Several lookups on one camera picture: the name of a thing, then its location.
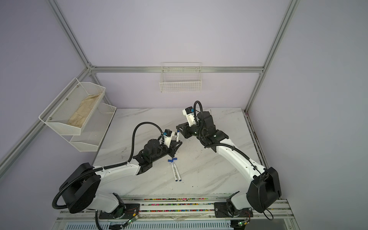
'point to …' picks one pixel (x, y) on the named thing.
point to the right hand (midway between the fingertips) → (177, 126)
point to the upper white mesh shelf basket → (69, 113)
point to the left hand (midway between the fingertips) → (180, 142)
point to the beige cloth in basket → (78, 119)
